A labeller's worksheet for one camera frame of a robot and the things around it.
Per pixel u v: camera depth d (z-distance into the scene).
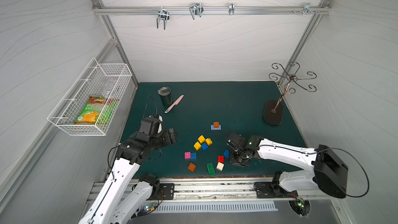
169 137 0.63
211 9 0.78
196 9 0.77
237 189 0.76
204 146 0.87
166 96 1.02
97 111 0.63
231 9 0.78
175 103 1.08
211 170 0.80
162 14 0.78
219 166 0.80
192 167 0.80
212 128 0.95
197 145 0.86
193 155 0.84
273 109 1.02
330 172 0.42
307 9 0.76
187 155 0.84
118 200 0.43
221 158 0.82
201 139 0.89
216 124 0.93
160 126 0.57
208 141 0.88
